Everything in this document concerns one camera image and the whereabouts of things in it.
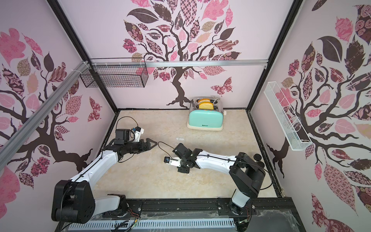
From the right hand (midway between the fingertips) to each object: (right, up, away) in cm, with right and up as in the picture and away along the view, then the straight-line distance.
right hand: (181, 164), depth 85 cm
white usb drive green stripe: (-2, +14, +16) cm, 21 cm away
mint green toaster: (+17, +28, +16) cm, 36 cm away
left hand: (-17, +10, -1) cm, 20 cm away
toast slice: (+17, +37, +11) cm, 42 cm away
